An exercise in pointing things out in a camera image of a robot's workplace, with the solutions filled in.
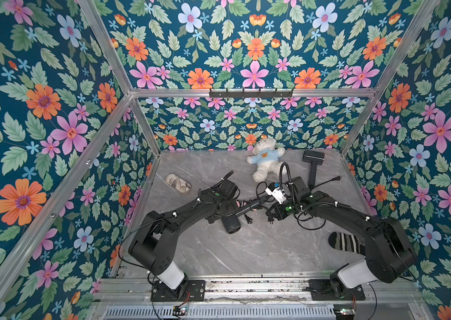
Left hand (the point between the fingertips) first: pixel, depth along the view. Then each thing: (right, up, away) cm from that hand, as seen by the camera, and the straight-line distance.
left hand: (231, 212), depth 89 cm
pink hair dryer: (+5, +3, +4) cm, 7 cm away
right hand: (+18, +2, -4) cm, 18 cm away
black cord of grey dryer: (+8, -4, +2) cm, 9 cm away
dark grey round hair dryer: (0, -4, -4) cm, 5 cm away
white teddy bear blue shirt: (+18, +27, +18) cm, 37 cm away
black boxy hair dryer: (+46, +26, +22) cm, 57 cm away
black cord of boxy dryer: (+41, -6, 0) cm, 42 cm away
